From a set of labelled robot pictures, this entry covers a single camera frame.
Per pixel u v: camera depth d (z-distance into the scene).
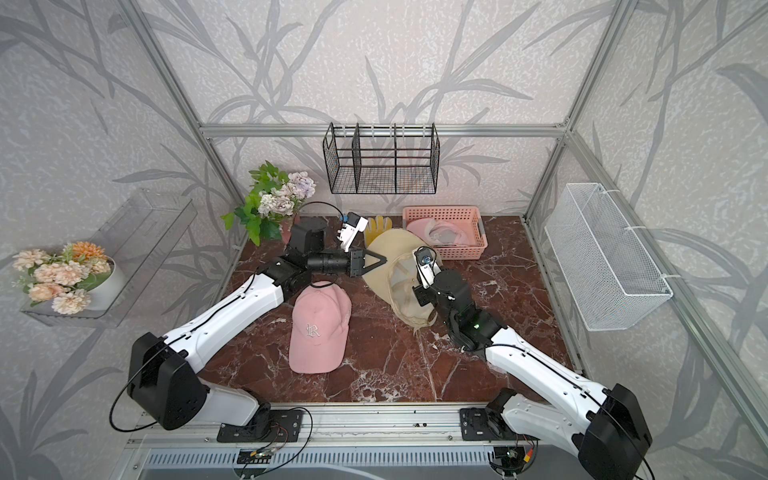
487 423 0.66
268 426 0.70
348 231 0.68
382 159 1.05
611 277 0.59
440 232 1.11
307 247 0.59
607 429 0.38
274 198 0.83
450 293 0.54
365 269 0.69
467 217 1.16
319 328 0.82
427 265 0.64
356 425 0.76
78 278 0.52
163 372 0.40
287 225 0.88
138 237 0.75
